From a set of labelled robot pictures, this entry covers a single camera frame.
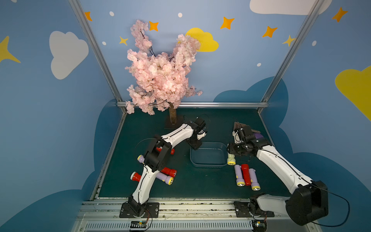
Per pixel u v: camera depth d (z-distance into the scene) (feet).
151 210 2.42
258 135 3.48
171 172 2.76
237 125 3.65
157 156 1.84
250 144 1.95
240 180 2.68
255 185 2.61
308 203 1.30
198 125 2.62
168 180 2.67
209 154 3.09
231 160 2.57
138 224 2.38
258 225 2.40
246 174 2.76
